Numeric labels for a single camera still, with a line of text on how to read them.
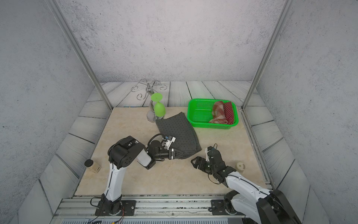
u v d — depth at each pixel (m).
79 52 0.87
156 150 0.80
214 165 0.66
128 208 0.73
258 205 0.42
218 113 1.04
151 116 1.14
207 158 0.70
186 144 0.96
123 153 0.57
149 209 0.74
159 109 0.96
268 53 0.87
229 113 1.05
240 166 0.77
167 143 0.89
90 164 0.79
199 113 1.19
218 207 0.73
